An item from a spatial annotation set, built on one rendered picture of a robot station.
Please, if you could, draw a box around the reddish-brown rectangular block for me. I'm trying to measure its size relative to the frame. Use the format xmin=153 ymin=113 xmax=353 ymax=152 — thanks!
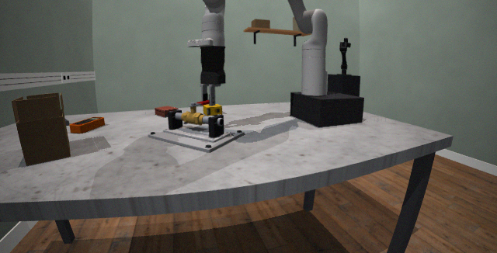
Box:
xmin=155 ymin=106 xmax=178 ymax=117

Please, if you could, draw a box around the brass ball valve with red handle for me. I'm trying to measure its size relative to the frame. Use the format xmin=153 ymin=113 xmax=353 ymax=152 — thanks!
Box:
xmin=163 ymin=100 xmax=231 ymax=143

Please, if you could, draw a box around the orange digital multimeter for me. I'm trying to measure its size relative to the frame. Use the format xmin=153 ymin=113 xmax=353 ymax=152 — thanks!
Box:
xmin=69 ymin=117 xmax=105 ymax=133

